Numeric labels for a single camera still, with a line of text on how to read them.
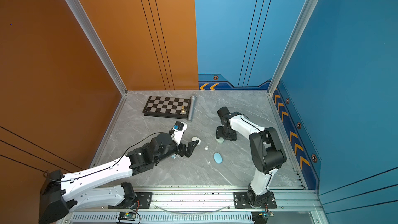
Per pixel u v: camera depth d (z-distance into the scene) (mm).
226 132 793
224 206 726
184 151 644
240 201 725
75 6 765
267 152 478
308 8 773
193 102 1107
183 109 1027
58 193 400
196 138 920
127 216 720
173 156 631
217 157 852
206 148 898
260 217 705
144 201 740
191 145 634
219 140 911
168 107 1056
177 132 618
